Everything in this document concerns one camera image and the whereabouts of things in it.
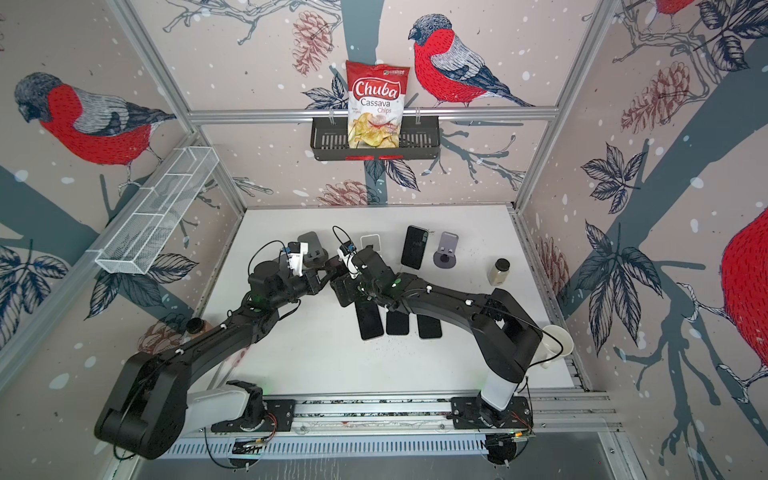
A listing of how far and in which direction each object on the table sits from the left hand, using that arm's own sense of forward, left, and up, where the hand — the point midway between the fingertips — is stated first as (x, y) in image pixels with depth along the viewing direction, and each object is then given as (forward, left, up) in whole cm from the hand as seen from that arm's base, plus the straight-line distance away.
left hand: (339, 265), depth 81 cm
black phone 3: (-10, -26, -18) cm, 33 cm away
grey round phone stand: (+15, -33, -16) cm, 40 cm away
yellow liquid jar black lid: (+5, -48, -11) cm, 50 cm away
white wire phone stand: (+16, -5, -7) cm, 18 cm away
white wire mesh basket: (0, +48, +12) cm, 49 cm away
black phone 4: (+12, -22, -8) cm, 26 cm away
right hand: (-1, 0, -4) cm, 5 cm away
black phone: (-9, -3, +3) cm, 10 cm away
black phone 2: (-8, -16, -20) cm, 27 cm away
